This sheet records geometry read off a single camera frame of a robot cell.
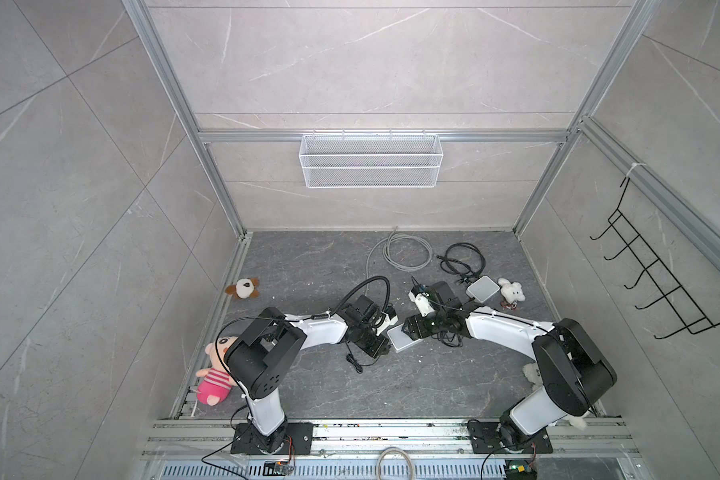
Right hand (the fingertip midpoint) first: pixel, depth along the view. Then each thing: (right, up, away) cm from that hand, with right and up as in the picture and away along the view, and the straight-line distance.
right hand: (412, 322), depth 92 cm
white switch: (-4, -5, -4) cm, 7 cm away
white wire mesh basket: (-13, +54, +9) cm, 56 cm away
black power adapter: (-19, -9, -6) cm, 22 cm away
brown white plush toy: (-56, +10, +8) cm, 58 cm away
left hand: (-8, -6, -2) cm, 11 cm away
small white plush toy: (+35, +9, +7) cm, 36 cm away
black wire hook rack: (+52, +8, -33) cm, 62 cm away
